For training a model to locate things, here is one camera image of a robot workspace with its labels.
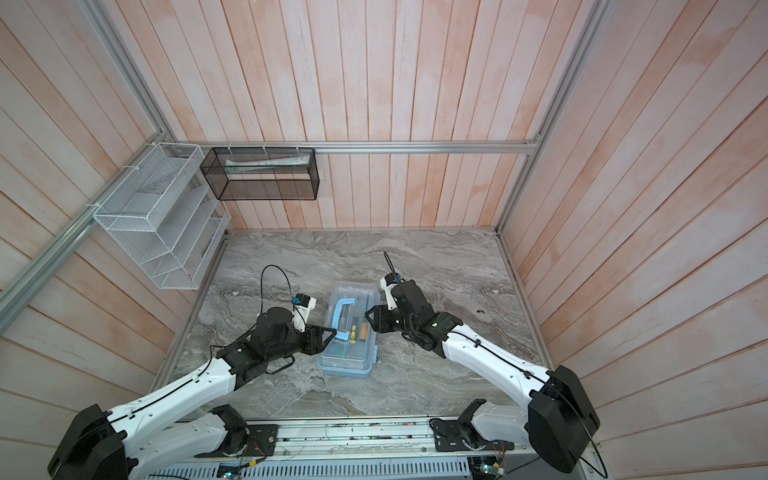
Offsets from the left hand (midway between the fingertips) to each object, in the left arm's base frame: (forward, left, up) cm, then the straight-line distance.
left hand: (329, 337), depth 80 cm
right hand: (+5, -12, +3) cm, 13 cm away
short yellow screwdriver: (+2, -9, -2) cm, 10 cm away
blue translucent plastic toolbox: (-2, -6, -5) cm, 8 cm away
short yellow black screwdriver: (+1, -6, -1) cm, 7 cm away
